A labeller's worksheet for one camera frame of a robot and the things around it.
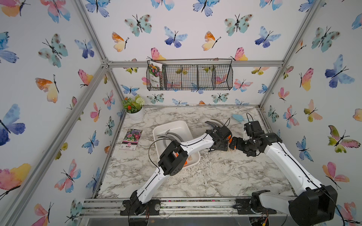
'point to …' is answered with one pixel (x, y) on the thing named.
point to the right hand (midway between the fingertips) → (238, 146)
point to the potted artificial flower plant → (134, 108)
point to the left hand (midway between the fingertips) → (221, 145)
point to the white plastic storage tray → (165, 133)
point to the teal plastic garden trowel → (239, 117)
